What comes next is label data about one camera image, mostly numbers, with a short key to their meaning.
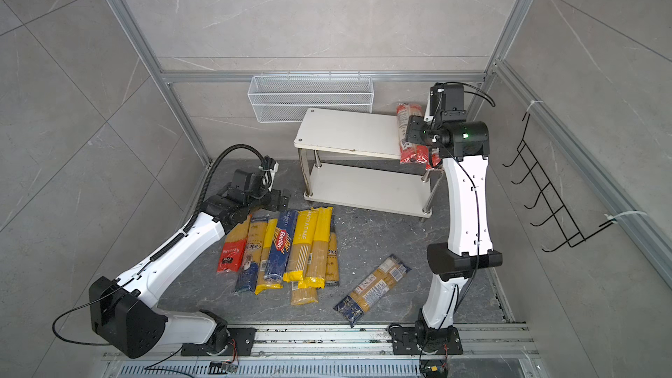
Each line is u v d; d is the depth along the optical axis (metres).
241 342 0.73
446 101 0.48
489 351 0.74
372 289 0.80
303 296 0.80
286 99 1.00
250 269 0.84
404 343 0.73
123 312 0.39
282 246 0.86
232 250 0.88
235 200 0.59
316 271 0.82
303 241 0.87
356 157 1.23
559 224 0.63
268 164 0.68
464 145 0.44
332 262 0.86
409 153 0.71
